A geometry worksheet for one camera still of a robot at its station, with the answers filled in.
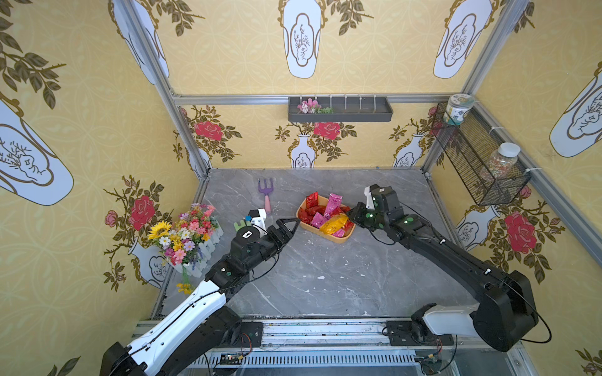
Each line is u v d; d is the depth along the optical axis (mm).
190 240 783
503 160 657
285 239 634
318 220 926
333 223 798
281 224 650
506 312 395
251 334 739
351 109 924
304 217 941
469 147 899
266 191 1133
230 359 732
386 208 622
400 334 732
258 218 689
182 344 469
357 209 717
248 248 552
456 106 853
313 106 879
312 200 1002
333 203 976
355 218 715
